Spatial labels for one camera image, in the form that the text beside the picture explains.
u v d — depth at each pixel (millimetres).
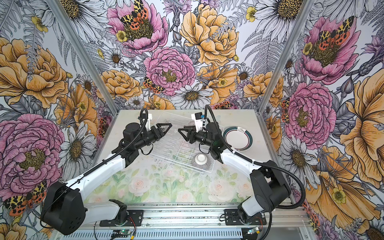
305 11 729
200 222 739
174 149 940
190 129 714
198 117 702
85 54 892
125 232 706
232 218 736
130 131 600
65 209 404
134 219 741
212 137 642
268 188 438
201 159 871
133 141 559
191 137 711
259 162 481
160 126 705
